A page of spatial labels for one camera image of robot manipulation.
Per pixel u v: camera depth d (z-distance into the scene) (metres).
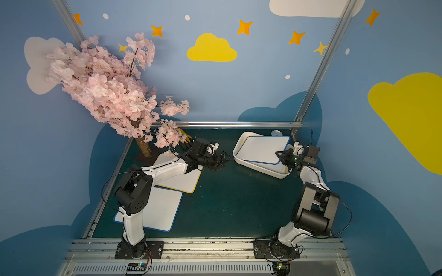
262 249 0.75
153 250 0.75
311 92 1.02
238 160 0.99
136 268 0.73
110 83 0.58
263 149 1.12
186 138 0.93
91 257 0.72
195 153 0.74
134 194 0.50
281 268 0.73
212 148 0.75
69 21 0.72
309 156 0.71
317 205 0.50
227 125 1.28
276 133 1.15
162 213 0.84
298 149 0.80
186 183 0.91
